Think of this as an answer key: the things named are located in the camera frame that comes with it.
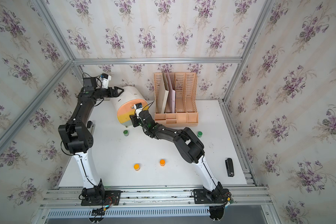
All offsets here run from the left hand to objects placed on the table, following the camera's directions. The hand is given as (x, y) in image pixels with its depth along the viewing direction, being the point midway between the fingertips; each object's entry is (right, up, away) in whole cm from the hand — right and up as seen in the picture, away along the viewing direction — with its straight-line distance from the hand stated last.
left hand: (118, 90), depth 92 cm
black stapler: (+70, -48, -10) cm, 86 cm away
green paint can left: (+4, -30, +5) cm, 30 cm away
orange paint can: (+30, -46, -9) cm, 55 cm away
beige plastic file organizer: (+47, +8, +19) cm, 52 cm away
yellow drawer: (+4, -19, -1) cm, 19 cm away
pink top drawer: (+8, -11, -5) cm, 15 cm away
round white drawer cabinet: (+7, -2, +2) cm, 7 cm away
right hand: (+10, -17, -1) cm, 20 cm away
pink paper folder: (+35, -4, -3) cm, 35 cm away
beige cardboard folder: (+29, -1, +15) cm, 33 cm away
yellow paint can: (+15, -48, -10) cm, 51 cm away
